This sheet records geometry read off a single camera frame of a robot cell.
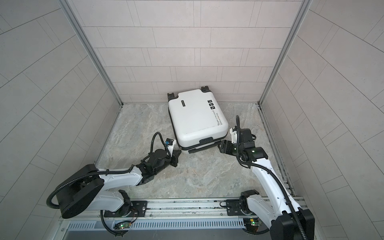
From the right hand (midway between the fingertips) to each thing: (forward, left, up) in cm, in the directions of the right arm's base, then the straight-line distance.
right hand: (221, 146), depth 79 cm
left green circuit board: (-31, +47, -9) cm, 57 cm away
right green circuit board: (-33, -12, -14) cm, 37 cm away
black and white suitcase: (+11, +12, +7) cm, 18 cm away
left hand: (+1, +20, -5) cm, 21 cm away
